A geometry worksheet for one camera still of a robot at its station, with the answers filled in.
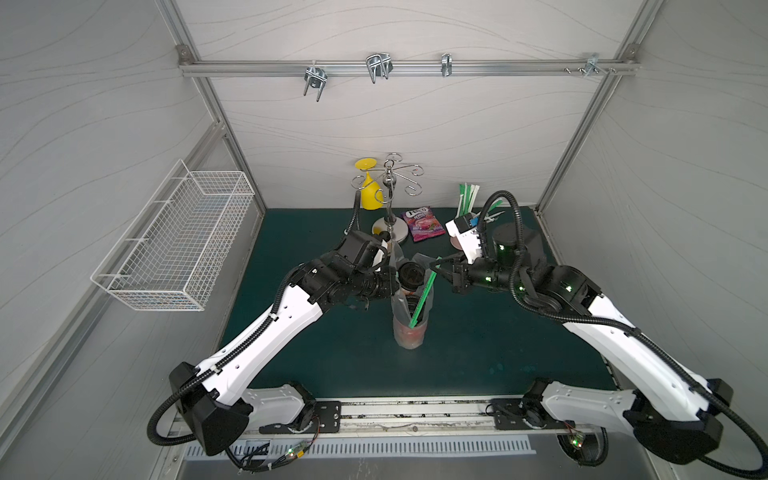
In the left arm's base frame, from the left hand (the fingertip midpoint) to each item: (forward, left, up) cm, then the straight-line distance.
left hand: (396, 287), depth 69 cm
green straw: (-3, -7, +3) cm, 8 cm away
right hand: (0, -7, +9) cm, 12 cm away
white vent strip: (-30, +29, -25) cm, 49 cm away
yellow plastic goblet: (+46, +10, -14) cm, 49 cm away
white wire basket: (+6, +52, +6) cm, 53 cm away
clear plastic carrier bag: (-4, -1, -3) cm, 6 cm away
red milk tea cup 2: (-4, -4, -19) cm, 20 cm away
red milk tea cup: (+8, -4, -7) cm, 11 cm away
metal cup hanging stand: (+38, +3, +4) cm, 38 cm away
